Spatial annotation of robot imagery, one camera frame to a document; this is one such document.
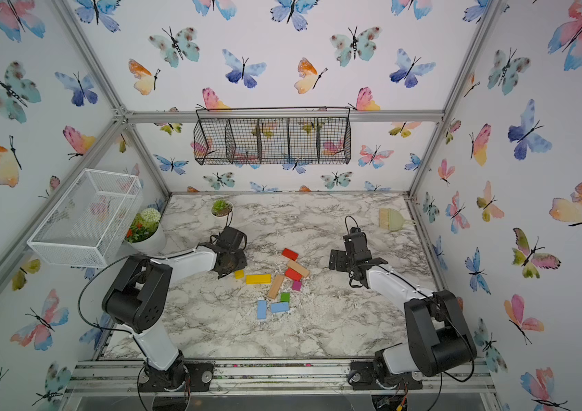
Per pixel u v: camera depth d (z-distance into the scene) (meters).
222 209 1.04
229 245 0.77
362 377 0.73
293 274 0.95
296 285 0.92
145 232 0.95
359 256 0.71
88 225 1.22
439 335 0.44
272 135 0.98
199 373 0.74
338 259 0.83
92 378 0.75
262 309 0.87
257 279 0.94
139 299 0.48
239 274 0.93
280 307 0.87
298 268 0.96
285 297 0.89
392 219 1.11
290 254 1.01
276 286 0.91
